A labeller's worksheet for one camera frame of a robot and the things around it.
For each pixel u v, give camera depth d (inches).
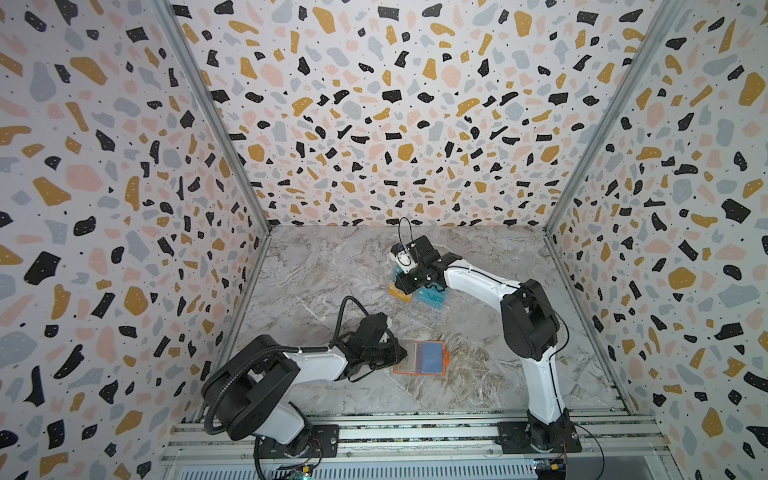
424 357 34.3
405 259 34.2
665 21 28.6
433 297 36.5
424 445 28.9
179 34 28.3
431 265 29.2
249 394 16.9
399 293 37.6
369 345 27.7
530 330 21.5
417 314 38.4
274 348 19.2
